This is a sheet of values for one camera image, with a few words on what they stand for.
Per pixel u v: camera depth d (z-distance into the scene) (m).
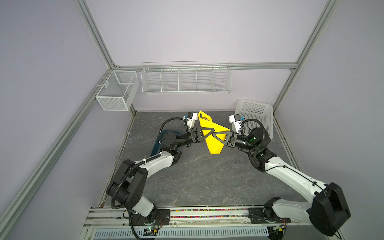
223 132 0.64
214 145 0.65
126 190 0.44
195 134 0.64
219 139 0.64
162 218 0.73
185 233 1.57
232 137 0.61
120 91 1.02
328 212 0.40
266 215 0.66
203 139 0.65
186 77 0.98
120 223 0.74
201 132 0.67
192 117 0.68
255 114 1.18
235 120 0.63
